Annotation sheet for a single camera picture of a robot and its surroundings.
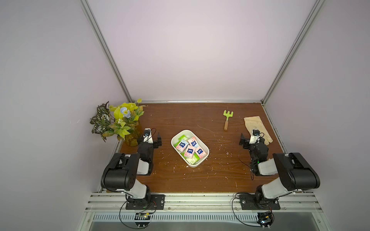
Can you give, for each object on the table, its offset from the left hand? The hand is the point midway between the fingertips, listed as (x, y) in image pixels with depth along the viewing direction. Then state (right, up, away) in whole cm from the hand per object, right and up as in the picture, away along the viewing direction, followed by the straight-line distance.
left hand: (152, 132), depth 90 cm
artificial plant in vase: (-15, +8, -9) cm, 20 cm away
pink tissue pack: (+19, -8, -2) cm, 21 cm away
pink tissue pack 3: (+24, -11, -4) cm, 27 cm away
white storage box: (+24, -2, +5) cm, 24 cm away
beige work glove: (+74, +5, +17) cm, 76 cm away
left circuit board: (0, -43, -18) cm, 46 cm away
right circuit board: (+62, -41, -20) cm, 77 cm away
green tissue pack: (+19, -4, +7) cm, 21 cm away
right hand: (+64, 0, -1) cm, 64 cm away
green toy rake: (+54, +11, +21) cm, 59 cm away
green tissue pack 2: (+27, -16, -5) cm, 32 cm away
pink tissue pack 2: (+26, -7, +1) cm, 27 cm away
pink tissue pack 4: (+31, -12, -2) cm, 33 cm away
